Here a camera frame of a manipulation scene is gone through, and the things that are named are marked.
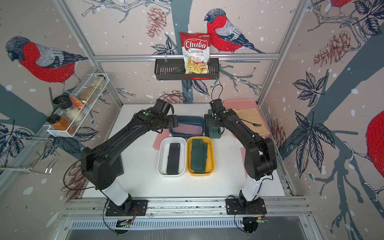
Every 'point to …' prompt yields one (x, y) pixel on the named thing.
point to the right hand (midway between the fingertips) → (212, 120)
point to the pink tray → (245, 104)
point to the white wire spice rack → (81, 102)
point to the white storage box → (163, 156)
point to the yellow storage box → (210, 164)
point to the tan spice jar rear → (88, 95)
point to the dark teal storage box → (189, 120)
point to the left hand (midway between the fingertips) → (174, 120)
